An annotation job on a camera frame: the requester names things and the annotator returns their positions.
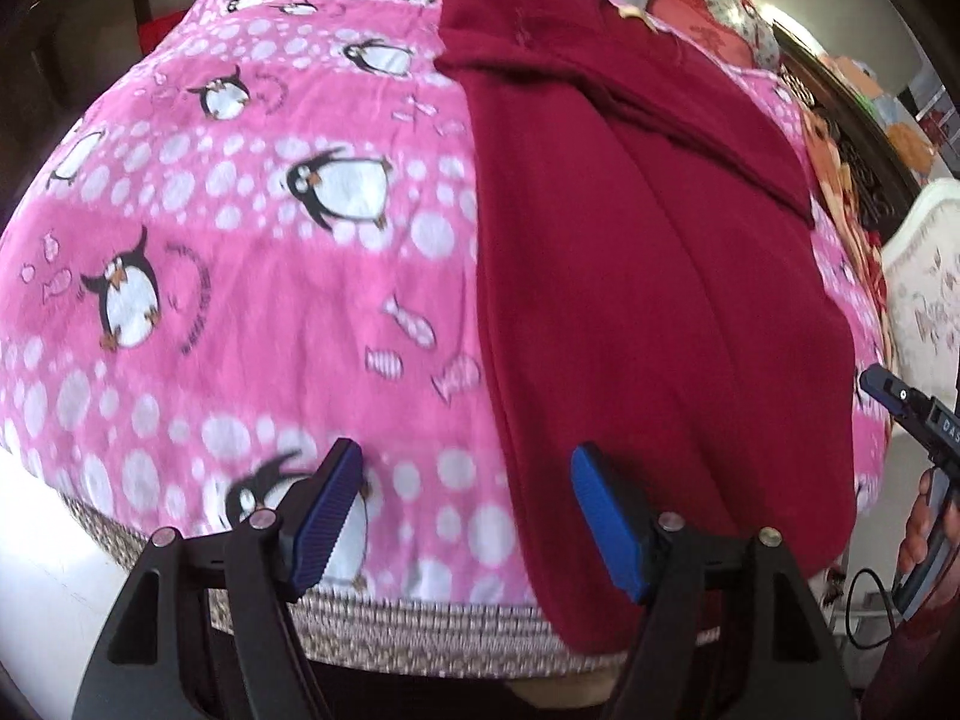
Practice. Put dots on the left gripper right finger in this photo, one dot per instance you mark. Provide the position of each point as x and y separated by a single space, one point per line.
730 628

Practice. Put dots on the person right hand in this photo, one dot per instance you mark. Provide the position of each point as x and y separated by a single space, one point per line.
926 532

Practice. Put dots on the dark red garment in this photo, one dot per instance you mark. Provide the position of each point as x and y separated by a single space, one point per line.
645 282

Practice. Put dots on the white carved headboard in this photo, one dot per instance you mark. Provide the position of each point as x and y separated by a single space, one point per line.
921 268

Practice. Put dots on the pink penguin bedsheet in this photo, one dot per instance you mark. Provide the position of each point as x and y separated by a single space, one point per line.
263 237

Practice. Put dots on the red pillow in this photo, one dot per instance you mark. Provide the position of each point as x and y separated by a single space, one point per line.
694 20

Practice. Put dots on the woven mattress edge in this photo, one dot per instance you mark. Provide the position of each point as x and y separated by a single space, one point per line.
430 614

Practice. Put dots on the red orange floral blanket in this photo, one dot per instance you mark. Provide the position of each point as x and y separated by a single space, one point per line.
863 184

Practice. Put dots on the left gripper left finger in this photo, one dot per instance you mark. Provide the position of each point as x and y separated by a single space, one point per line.
202 627

